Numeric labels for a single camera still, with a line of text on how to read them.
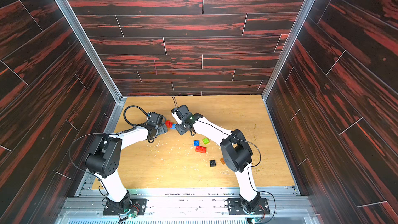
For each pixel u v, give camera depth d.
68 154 0.77
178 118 0.75
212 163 0.86
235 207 0.73
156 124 0.78
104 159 0.49
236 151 0.52
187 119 0.72
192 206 0.75
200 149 0.91
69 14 0.75
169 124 0.99
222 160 0.88
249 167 0.55
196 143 0.94
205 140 0.96
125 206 0.66
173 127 1.02
